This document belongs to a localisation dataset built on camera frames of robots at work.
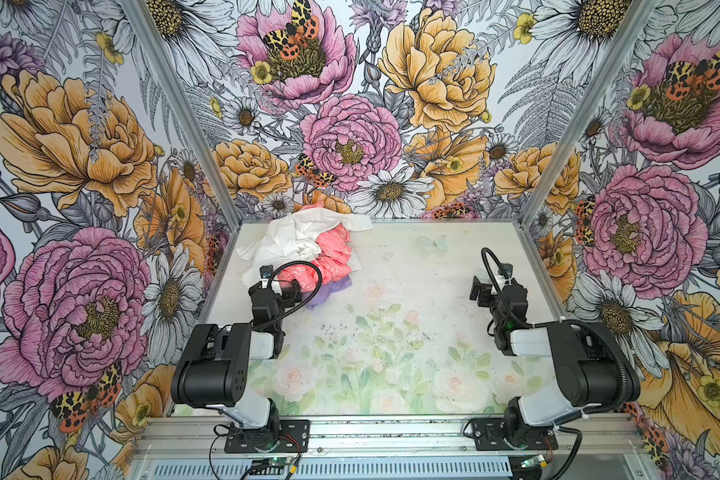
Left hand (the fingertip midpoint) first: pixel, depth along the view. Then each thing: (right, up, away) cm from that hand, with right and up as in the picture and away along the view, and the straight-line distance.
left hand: (281, 285), depth 94 cm
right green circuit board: (+66, -39, -22) cm, 80 cm away
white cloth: (+3, +15, +5) cm, 16 cm away
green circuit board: (+6, -39, -23) cm, 45 cm away
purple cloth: (+13, -3, +2) cm, 14 cm away
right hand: (+65, 0, 0) cm, 65 cm away
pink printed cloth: (+16, +7, +3) cm, 18 cm away
